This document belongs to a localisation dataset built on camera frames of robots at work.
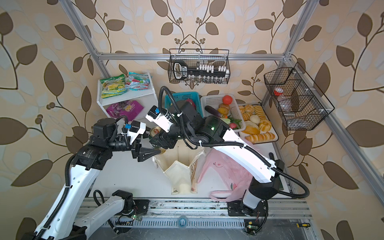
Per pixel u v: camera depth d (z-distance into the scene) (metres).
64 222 0.37
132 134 0.50
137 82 0.80
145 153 0.52
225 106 1.12
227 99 1.11
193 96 1.18
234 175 0.85
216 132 0.39
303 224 0.70
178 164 0.62
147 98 1.05
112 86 0.79
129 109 0.88
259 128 1.02
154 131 0.55
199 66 0.81
